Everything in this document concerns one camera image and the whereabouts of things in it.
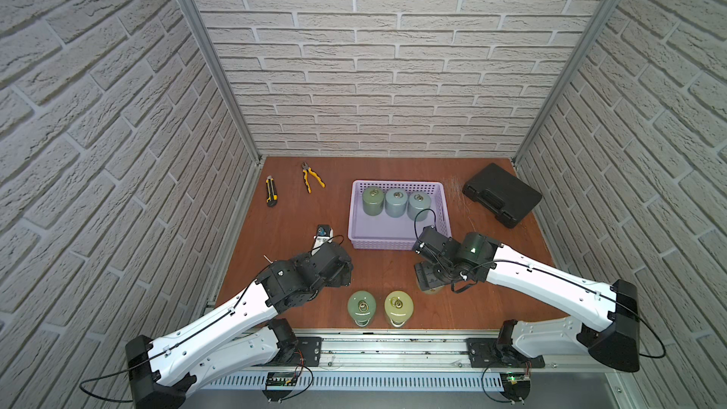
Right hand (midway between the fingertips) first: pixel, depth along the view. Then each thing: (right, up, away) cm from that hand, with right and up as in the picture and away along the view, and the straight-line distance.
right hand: (434, 274), depth 74 cm
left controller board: (-41, -28, -2) cm, 50 cm away
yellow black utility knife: (-56, +22, +33) cm, 68 cm away
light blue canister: (-9, +18, +22) cm, 30 cm away
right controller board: (+20, -27, -5) cm, 34 cm away
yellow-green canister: (-10, -8, -1) cm, 13 cm away
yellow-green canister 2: (-1, -4, -2) cm, 4 cm away
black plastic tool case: (+32, +21, +28) cm, 47 cm away
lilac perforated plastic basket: (-12, +7, +23) cm, 27 cm away
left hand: (-26, +4, 0) cm, 26 cm away
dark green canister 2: (-19, -8, -2) cm, 21 cm away
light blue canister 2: (-1, +19, +20) cm, 28 cm away
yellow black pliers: (-45, +30, +39) cm, 66 cm away
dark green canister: (-17, +19, +23) cm, 34 cm away
